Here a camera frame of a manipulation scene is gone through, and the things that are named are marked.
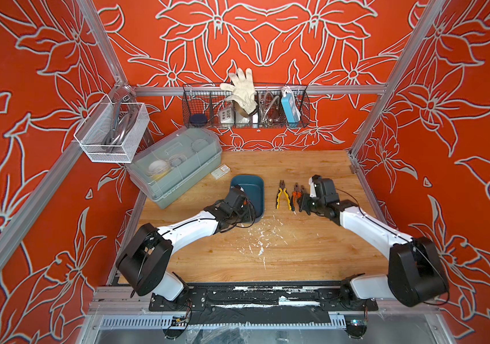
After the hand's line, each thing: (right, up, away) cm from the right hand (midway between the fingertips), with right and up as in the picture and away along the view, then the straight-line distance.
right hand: (296, 198), depth 88 cm
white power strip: (-30, +37, +6) cm, 48 cm away
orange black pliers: (+3, 0, +12) cm, 12 cm away
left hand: (-19, -5, -2) cm, 19 cm away
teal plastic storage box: (-17, +3, +18) cm, 25 cm away
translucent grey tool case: (-55, +13, 0) cm, 57 cm away
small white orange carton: (-35, +12, +22) cm, 42 cm away
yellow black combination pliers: (-3, +3, +14) cm, 15 cm away
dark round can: (-44, +37, +11) cm, 58 cm away
